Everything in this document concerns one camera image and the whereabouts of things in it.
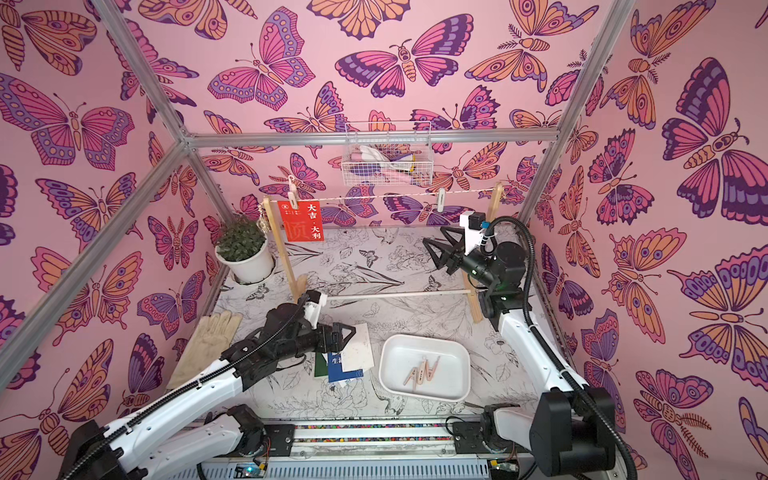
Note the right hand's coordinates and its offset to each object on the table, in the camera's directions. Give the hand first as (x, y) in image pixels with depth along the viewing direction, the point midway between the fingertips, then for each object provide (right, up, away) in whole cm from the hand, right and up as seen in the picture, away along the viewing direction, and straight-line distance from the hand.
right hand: (438, 233), depth 72 cm
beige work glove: (-67, -31, +20) cm, 77 cm away
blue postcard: (-27, -38, +14) cm, 49 cm away
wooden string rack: (+15, -17, +28) cm, 36 cm away
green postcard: (-32, -37, +14) cm, 51 cm away
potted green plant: (-58, -3, +23) cm, 63 cm away
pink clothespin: (0, -38, +12) cm, 40 cm away
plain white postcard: (-21, -34, +15) cm, 43 cm away
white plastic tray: (+5, -40, +11) cm, 42 cm away
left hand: (-23, -24, +5) cm, 33 cm away
